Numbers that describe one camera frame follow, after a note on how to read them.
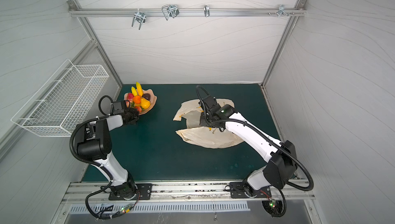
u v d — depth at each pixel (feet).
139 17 2.60
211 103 1.96
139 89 3.55
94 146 1.63
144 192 2.41
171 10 2.51
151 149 2.85
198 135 2.48
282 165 1.33
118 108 2.57
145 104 3.39
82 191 2.47
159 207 2.30
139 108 3.30
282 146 1.41
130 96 3.43
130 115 2.82
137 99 3.33
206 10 2.56
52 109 2.12
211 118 1.88
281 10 2.51
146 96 3.45
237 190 2.32
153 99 3.52
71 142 1.50
